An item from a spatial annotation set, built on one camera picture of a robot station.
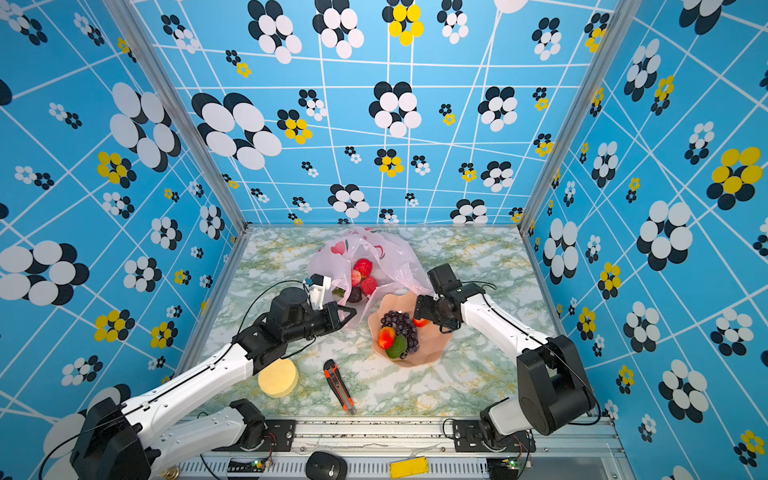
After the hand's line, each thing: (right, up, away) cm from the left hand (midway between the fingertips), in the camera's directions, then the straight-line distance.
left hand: (359, 312), depth 75 cm
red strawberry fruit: (-2, +11, +26) cm, 28 cm away
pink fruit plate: (+20, -11, +14) cm, 27 cm away
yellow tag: (+12, -36, -6) cm, 38 cm away
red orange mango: (+7, -9, +9) cm, 14 cm away
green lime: (+10, -11, +7) cm, 17 cm away
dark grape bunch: (+12, -7, +13) cm, 19 cm away
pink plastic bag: (+9, +11, +7) cm, 16 cm away
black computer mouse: (-7, -34, -7) cm, 36 cm away
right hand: (+19, -4, +13) cm, 23 cm away
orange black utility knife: (-6, -21, +6) cm, 23 cm away
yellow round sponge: (-22, -19, +5) cm, 30 cm away
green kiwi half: (-5, +5, -1) cm, 8 cm away
